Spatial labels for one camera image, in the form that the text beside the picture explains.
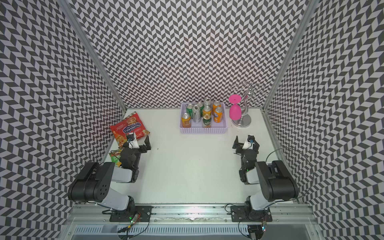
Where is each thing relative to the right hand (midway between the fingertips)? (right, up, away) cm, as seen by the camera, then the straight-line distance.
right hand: (244, 139), depth 89 cm
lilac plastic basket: (-15, +6, +22) cm, 27 cm away
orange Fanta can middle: (-22, +19, +15) cm, 33 cm away
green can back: (-26, +20, +15) cm, 36 cm away
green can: (-35, +19, +18) cm, 44 cm away
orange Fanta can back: (-15, +24, +18) cm, 34 cm away
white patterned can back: (-22, +25, +16) cm, 36 cm away
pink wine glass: (-5, +18, +3) cm, 19 cm away
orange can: (-37, +12, +12) cm, 41 cm away
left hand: (-63, +1, +1) cm, 63 cm away
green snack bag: (-79, -10, 0) cm, 79 cm away
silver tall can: (-30, +16, +13) cm, 36 cm away
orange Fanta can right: (-14, +15, +15) cm, 25 cm away
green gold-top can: (-22, +12, +9) cm, 27 cm away
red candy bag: (-75, +9, +15) cm, 77 cm away
